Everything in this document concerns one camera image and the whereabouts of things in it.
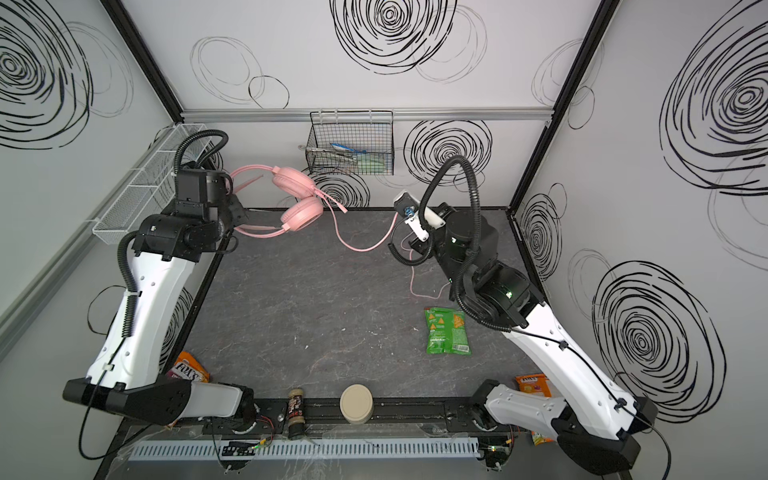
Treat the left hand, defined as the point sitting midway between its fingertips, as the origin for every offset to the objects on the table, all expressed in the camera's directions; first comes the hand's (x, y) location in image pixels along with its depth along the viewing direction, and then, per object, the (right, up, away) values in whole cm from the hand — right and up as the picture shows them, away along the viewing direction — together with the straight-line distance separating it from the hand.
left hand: (230, 206), depth 68 cm
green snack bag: (+53, -34, +17) cm, 66 cm away
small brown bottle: (+14, -52, +3) cm, 54 cm away
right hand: (+44, 0, -10) cm, 45 cm away
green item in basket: (+31, +15, +19) cm, 39 cm away
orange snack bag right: (+75, -46, +9) cm, 88 cm away
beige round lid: (+29, -47, +2) cm, 55 cm away
